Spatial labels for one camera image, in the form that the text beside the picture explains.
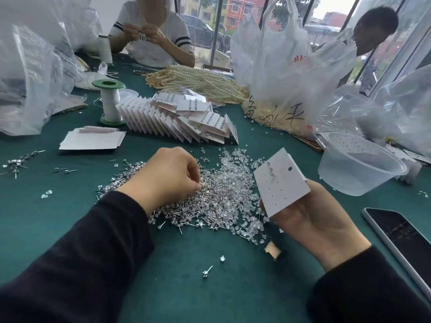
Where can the person's right hand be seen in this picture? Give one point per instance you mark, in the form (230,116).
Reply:
(320,225)

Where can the person's left hand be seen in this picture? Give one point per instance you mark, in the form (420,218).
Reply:
(165,178)

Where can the pile of silver stud earrings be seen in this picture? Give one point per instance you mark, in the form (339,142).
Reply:
(188,211)

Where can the white earring card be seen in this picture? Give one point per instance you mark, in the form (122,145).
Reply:
(283,185)

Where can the row of white cards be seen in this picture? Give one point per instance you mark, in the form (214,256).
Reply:
(175,121)

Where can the clear plastic earring backs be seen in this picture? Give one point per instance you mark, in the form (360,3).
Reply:
(232,164)

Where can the stack of white cards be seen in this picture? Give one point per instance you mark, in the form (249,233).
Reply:
(91,139)

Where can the single ear stud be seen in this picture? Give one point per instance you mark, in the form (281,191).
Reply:
(206,272)

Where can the small scatter of silver studs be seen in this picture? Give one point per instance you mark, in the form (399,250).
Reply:
(17,163)

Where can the person's right forearm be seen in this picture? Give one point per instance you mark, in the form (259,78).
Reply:
(363,292)

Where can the person's left forearm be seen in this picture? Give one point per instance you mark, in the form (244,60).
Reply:
(74,259)

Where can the small gold foil scrap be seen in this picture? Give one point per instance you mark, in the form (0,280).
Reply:
(273,250)

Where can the clear plastic bowl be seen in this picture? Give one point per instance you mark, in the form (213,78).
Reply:
(357,171)

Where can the orange and black tool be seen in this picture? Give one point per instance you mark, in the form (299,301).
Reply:
(308,144)

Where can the white-edged smartphone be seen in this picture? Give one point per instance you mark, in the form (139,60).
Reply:
(404,238)

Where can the green spool of white thread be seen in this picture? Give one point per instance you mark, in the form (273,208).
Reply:
(109,104)

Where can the pile of pearl strands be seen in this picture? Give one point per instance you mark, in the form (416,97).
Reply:
(198,82)

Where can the small bag of pearls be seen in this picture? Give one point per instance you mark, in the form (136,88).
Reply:
(91,82)

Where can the heap of clear plastic bags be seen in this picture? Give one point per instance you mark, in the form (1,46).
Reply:
(397,110)

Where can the white thread cone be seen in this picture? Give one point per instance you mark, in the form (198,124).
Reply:
(105,49)

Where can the dark parked car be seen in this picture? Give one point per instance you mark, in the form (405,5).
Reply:
(205,30)

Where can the white handwritten plastic bag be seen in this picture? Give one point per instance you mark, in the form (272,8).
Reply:
(286,73)

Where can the large clear plastic bag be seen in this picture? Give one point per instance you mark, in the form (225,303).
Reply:
(30,84)

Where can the white red-printed plastic bag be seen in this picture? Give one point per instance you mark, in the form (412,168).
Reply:
(67,16)

